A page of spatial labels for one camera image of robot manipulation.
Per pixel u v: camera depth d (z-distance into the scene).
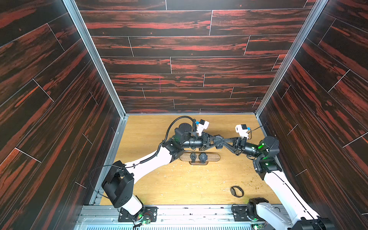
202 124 0.68
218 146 0.66
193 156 0.86
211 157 0.86
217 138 0.66
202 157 0.86
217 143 0.65
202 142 0.62
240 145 0.60
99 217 0.73
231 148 0.63
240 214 0.73
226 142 0.65
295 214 0.42
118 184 0.43
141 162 0.48
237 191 0.82
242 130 0.66
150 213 0.73
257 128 0.65
